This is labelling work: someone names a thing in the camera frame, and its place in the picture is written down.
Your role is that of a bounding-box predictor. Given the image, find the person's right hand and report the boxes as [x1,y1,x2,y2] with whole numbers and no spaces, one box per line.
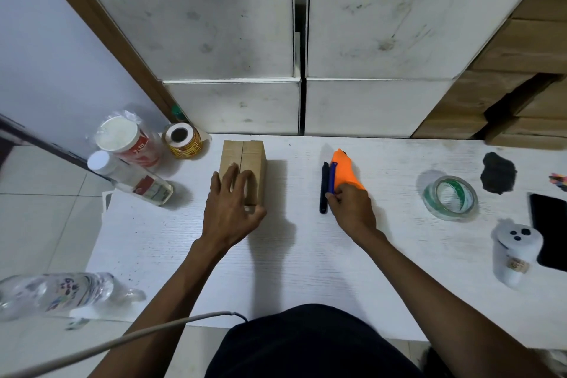
[325,183,387,247]

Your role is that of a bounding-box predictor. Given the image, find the person's left hand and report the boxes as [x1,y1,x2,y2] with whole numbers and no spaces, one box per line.
[201,162,268,253]

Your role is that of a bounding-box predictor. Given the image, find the black utility knife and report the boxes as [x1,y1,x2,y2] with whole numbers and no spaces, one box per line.
[319,161,331,214]

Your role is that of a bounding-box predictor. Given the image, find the orange blue tape dispenser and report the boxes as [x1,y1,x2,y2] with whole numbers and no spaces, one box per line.
[327,148,366,197]

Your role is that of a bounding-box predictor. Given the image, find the brown cardboard box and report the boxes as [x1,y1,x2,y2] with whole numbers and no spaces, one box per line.
[219,139,268,214]

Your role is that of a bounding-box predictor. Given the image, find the transparent tape roll green core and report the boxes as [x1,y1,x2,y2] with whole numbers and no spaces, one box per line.
[422,175,480,222]

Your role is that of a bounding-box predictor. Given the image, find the person's right forearm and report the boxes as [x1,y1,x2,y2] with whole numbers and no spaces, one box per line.
[356,231,559,378]

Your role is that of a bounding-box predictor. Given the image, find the person's left forearm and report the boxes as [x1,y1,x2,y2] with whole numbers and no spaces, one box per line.
[88,236,227,378]

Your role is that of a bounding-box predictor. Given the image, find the person's black clothing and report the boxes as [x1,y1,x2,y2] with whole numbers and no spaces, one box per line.
[204,304,426,378]

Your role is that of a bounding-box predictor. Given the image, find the yellow label roll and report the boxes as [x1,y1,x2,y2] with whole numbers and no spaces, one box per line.
[161,122,204,160]

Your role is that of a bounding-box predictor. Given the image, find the clear bottle white cap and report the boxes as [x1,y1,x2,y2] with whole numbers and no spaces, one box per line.
[87,150,174,207]

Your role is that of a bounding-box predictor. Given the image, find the red canister white lid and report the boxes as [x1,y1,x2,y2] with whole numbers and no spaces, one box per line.
[93,109,165,169]

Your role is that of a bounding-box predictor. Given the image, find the black crumpled lump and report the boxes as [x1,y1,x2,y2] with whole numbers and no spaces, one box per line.
[480,151,518,195]

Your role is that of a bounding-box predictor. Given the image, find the white handheld controller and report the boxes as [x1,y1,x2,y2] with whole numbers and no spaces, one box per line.
[492,219,545,289]

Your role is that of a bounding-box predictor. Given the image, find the clear plastic water bottle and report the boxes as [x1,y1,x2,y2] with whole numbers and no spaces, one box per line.
[0,272,147,322]

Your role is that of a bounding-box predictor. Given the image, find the black smartphone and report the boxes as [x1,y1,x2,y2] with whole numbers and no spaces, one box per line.
[529,193,567,273]

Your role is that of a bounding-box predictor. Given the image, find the stack of white boxes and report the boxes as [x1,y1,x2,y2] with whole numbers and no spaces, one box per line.
[57,0,567,138]

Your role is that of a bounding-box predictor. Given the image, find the brown wooden beam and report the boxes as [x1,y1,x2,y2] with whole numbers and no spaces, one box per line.
[22,0,180,124]

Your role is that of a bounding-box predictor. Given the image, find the stack of brown cartons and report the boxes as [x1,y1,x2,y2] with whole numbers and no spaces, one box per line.
[410,0,567,151]

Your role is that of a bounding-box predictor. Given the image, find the grey cable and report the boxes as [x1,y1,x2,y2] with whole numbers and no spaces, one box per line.
[0,310,249,378]

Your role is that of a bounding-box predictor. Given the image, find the dark metal rail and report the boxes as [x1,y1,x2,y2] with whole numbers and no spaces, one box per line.
[0,114,107,177]

